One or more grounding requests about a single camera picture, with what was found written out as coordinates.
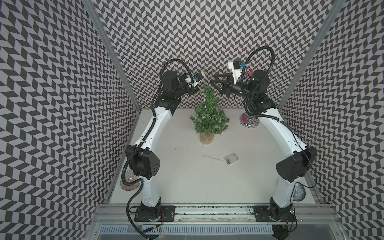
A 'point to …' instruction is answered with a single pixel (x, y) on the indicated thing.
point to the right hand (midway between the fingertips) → (213, 80)
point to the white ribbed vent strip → (188, 230)
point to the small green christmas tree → (209, 119)
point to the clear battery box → (231, 158)
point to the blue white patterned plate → (299, 192)
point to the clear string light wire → (202, 150)
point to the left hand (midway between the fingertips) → (199, 75)
